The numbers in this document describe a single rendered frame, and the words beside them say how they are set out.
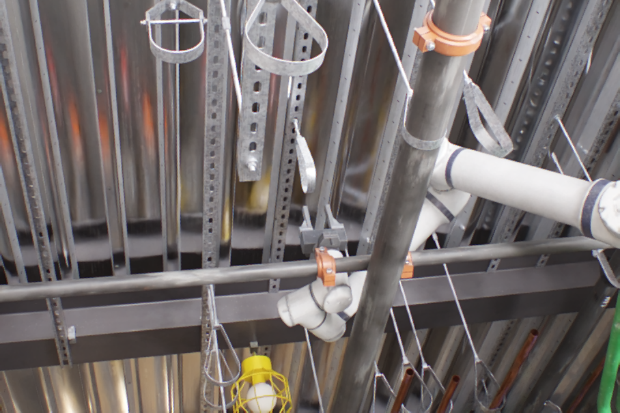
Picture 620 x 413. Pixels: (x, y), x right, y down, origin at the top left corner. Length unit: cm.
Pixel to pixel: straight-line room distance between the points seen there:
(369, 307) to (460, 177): 43
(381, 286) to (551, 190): 49
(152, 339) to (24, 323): 52
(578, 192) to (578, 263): 190
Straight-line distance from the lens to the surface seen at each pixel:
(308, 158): 272
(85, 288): 226
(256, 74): 153
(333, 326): 259
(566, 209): 224
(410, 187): 196
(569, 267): 408
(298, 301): 248
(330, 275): 227
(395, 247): 213
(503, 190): 233
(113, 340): 350
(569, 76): 312
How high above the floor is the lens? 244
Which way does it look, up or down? 41 degrees up
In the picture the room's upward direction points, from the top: 14 degrees counter-clockwise
